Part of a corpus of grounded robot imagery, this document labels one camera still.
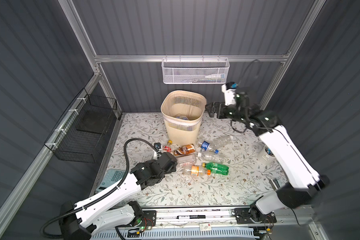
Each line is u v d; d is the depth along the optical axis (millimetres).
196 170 846
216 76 901
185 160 929
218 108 576
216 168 867
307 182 399
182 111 1025
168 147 947
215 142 1025
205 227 705
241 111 489
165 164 543
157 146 663
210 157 917
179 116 1046
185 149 936
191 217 738
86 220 393
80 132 736
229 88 564
